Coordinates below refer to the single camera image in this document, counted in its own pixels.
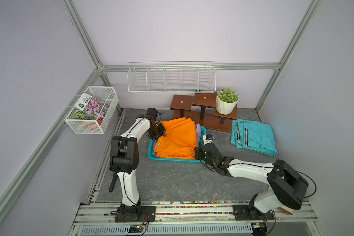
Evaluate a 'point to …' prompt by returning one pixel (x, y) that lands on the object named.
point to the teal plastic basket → (151, 153)
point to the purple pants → (198, 128)
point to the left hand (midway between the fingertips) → (165, 134)
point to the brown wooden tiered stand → (201, 108)
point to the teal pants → (256, 136)
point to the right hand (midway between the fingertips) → (193, 148)
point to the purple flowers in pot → (96, 108)
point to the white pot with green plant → (226, 99)
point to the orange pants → (180, 140)
